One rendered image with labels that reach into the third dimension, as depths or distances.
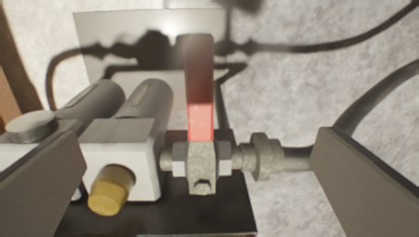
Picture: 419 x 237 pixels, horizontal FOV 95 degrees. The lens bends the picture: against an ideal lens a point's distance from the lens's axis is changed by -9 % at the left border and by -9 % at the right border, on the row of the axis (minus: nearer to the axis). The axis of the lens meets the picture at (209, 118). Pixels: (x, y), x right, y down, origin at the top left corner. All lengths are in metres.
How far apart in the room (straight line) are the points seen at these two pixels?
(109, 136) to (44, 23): 0.57
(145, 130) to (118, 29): 0.46
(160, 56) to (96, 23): 0.19
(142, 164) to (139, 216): 0.06
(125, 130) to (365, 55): 0.73
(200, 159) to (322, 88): 0.62
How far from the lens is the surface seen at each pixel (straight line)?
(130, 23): 0.65
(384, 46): 0.85
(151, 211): 0.26
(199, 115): 0.16
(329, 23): 0.72
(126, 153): 0.22
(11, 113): 0.84
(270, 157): 0.23
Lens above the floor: 0.62
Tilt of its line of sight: 61 degrees down
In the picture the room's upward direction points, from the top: 176 degrees clockwise
